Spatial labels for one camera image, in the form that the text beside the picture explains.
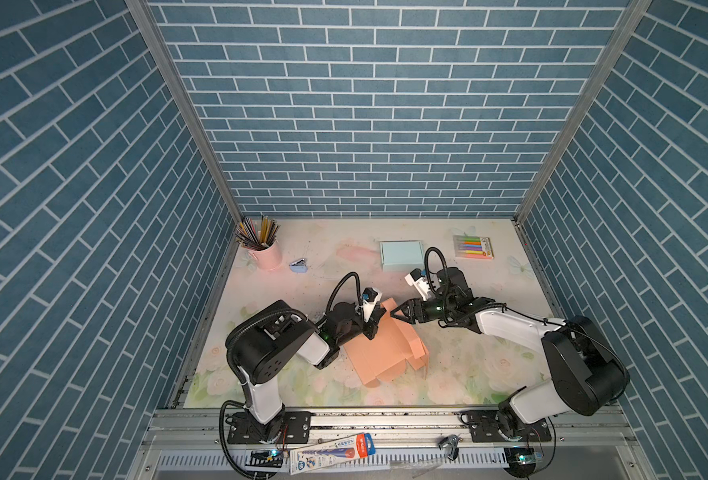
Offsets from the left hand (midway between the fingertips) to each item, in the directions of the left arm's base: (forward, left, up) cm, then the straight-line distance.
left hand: (385, 310), depth 89 cm
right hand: (-3, -2, +5) cm, 6 cm away
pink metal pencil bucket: (+21, +39, -1) cm, 44 cm away
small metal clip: (-33, -14, -3) cm, 36 cm away
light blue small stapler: (+20, +29, -5) cm, 36 cm away
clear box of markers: (+29, -37, -5) cm, 47 cm away
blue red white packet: (-35, +14, -4) cm, 38 cm away
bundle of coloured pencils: (+26, +43, +5) cm, 50 cm away
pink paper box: (-9, -3, -4) cm, 10 cm away
